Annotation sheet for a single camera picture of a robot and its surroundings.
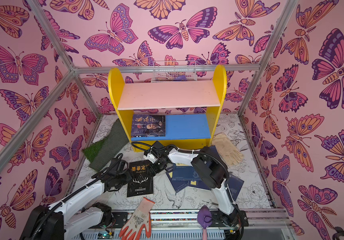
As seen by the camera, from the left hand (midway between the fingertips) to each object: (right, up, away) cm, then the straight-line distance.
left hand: (133, 175), depth 87 cm
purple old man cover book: (+5, +30, +5) cm, 31 cm away
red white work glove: (+8, -18, -14) cm, 24 cm away
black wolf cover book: (+8, +23, +1) cm, 25 cm away
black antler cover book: (+6, -2, -2) cm, 6 cm away
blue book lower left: (+26, -5, -4) cm, 27 cm away
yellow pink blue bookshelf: (+37, +26, +6) cm, 45 cm away
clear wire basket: (+24, +64, +8) cm, 69 cm away
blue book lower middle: (+37, -4, -4) cm, 38 cm away
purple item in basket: (+29, +59, +8) cm, 66 cm away
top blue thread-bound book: (+31, +1, 0) cm, 31 cm away
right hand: (+10, +2, +1) cm, 10 cm away
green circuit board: (-10, -25, -15) cm, 30 cm away
